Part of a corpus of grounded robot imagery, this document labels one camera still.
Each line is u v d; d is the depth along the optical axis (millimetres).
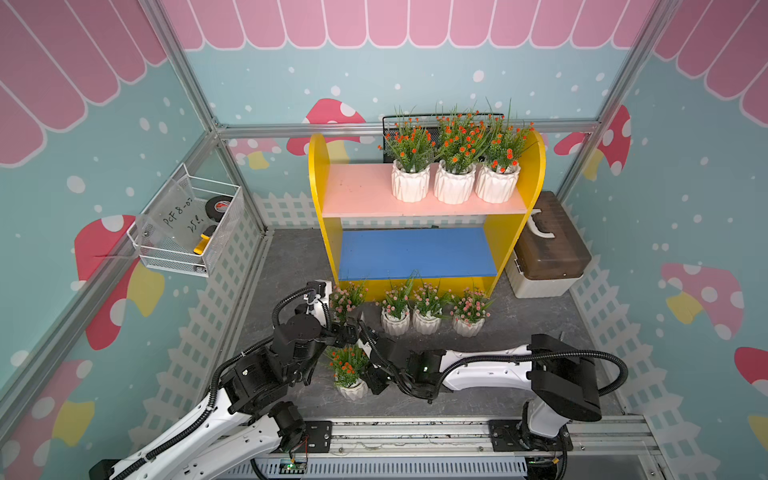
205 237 624
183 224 688
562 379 441
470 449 742
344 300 815
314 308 554
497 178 658
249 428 604
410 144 592
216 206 795
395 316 856
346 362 716
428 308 836
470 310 812
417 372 604
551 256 914
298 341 465
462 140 616
